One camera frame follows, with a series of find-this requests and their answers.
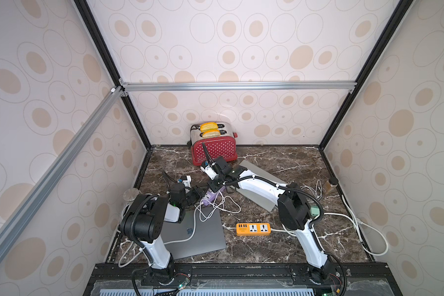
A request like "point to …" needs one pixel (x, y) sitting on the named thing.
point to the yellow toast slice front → (211, 134)
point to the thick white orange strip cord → (354, 219)
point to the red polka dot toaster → (223, 145)
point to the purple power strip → (210, 196)
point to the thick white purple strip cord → (133, 265)
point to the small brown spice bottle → (329, 187)
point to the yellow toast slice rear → (208, 126)
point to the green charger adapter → (314, 211)
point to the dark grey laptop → (201, 232)
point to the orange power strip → (255, 229)
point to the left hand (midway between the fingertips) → (212, 188)
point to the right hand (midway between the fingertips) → (206, 187)
